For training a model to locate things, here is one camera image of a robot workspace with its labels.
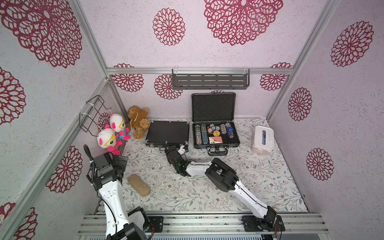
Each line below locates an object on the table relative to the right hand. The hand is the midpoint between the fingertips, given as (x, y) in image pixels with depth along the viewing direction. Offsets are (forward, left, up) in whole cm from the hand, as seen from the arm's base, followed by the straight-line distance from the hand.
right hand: (163, 146), depth 98 cm
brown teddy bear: (+19, +21, +4) cm, 28 cm away
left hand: (-19, +17, +10) cm, 27 cm away
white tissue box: (+5, -66, +1) cm, 67 cm away
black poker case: (+11, -2, -1) cm, 12 cm away
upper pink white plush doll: (+6, +27, +14) cm, 31 cm away
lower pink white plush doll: (-5, +29, +15) cm, 33 cm away
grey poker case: (+20, -35, -4) cm, 40 cm away
